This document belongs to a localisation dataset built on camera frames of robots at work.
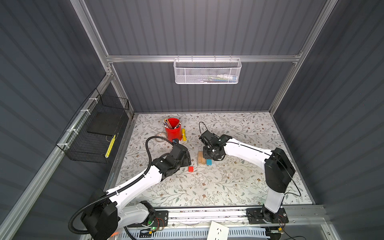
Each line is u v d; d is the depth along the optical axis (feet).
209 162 2.78
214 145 2.10
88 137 2.33
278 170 1.54
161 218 2.38
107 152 2.18
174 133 3.16
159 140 2.39
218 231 2.20
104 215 1.27
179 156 2.02
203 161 2.98
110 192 1.40
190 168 3.00
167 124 3.15
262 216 2.18
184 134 3.46
